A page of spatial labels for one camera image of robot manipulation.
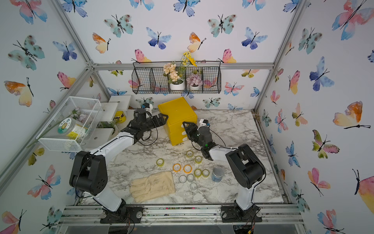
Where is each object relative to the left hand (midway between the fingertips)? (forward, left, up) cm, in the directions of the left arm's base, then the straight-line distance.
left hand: (165, 116), depth 89 cm
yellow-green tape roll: (-20, +4, -20) cm, 29 cm away
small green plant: (+2, +37, -9) cm, 38 cm away
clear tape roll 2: (-30, -14, -21) cm, 39 cm away
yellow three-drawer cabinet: (+4, -8, 0) cm, 9 cm away
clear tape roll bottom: (-34, -16, -21) cm, 43 cm away
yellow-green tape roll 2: (-18, -20, -21) cm, 34 cm away
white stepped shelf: (+5, +31, +1) cm, 31 cm away
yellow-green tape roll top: (-15, -14, -21) cm, 29 cm away
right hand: (-5, -11, 0) cm, 12 cm away
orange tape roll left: (-24, -6, -21) cm, 32 cm away
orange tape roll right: (-24, -13, -21) cm, 35 cm away
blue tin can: (-31, -29, -14) cm, 45 cm away
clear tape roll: (-30, -10, -21) cm, 38 cm away
